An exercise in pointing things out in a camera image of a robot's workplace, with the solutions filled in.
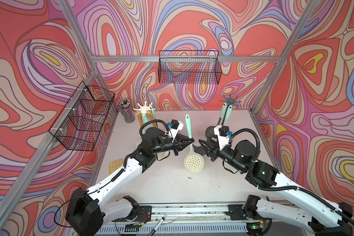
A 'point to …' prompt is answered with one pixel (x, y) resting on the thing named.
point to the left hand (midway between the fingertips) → (193, 142)
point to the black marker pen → (158, 225)
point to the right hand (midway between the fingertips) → (202, 142)
